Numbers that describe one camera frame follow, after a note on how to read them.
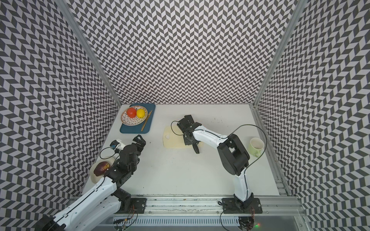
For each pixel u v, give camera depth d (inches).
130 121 42.3
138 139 29.5
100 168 31.2
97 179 31.8
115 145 26.8
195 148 35.7
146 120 41.8
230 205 28.9
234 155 19.8
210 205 29.6
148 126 41.4
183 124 29.0
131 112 42.7
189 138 26.9
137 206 28.7
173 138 39.3
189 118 40.1
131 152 23.5
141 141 29.6
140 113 42.2
